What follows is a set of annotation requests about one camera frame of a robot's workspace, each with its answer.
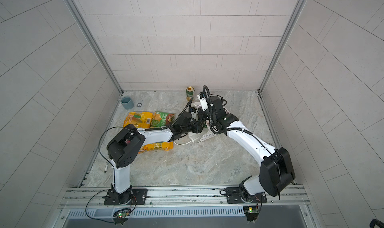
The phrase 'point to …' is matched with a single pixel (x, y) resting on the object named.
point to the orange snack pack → (162, 146)
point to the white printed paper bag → (200, 136)
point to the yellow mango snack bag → (140, 120)
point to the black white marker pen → (105, 171)
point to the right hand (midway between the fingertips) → (197, 109)
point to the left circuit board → (122, 213)
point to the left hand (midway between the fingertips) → (207, 122)
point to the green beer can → (189, 92)
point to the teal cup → (127, 103)
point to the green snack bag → (161, 119)
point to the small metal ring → (139, 105)
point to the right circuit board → (252, 213)
